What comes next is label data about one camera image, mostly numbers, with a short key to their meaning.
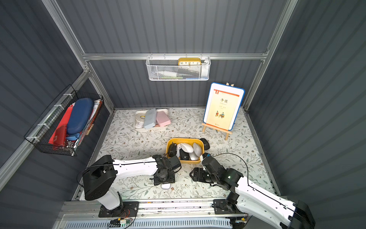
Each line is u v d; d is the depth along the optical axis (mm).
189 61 870
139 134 1049
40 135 610
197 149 892
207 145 957
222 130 965
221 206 735
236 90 846
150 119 1049
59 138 642
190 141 967
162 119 1037
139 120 1077
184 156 889
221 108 908
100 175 488
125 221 696
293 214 420
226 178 552
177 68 889
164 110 1158
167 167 623
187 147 907
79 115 731
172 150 905
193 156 917
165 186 802
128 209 725
